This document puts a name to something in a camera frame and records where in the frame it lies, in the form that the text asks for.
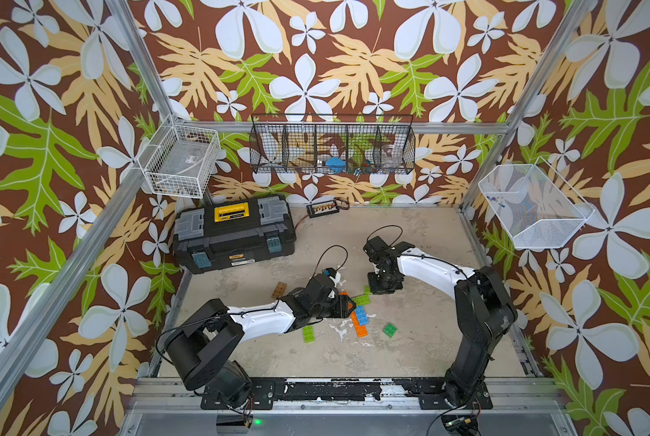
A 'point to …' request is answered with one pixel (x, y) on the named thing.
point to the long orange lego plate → (360, 330)
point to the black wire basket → (332, 143)
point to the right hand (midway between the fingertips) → (374, 290)
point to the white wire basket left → (179, 161)
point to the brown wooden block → (279, 290)
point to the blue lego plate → (362, 316)
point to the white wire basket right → (536, 205)
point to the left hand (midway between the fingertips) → (352, 302)
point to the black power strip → (322, 208)
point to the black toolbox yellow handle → (234, 232)
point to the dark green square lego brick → (389, 330)
